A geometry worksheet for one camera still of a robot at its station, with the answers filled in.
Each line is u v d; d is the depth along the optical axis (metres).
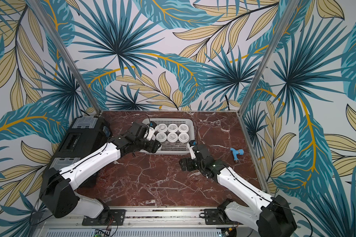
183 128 1.00
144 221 0.73
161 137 0.95
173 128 1.00
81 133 0.84
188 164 0.70
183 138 0.95
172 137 0.96
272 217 0.39
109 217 0.68
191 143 0.73
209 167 0.58
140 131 0.62
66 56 0.85
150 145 0.72
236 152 0.96
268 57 0.86
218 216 0.65
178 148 0.98
